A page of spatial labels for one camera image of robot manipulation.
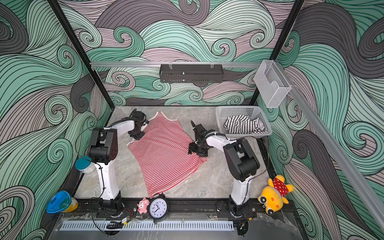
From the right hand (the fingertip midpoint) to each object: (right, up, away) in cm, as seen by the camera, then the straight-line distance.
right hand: (193, 154), depth 93 cm
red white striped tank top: (-20, -1, 0) cm, 20 cm away
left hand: (-41, +12, +9) cm, 44 cm away
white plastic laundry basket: (+23, +27, +17) cm, 40 cm away
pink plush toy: (-26, -20, -21) cm, 39 cm away
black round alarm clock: (-18, -21, -21) cm, 35 cm away
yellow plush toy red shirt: (+37, -15, -23) cm, 46 cm away
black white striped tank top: (+37, +18, +14) cm, 43 cm away
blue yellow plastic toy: (-62, -16, -26) cm, 69 cm away
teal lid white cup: (-61, -3, -12) cm, 62 cm away
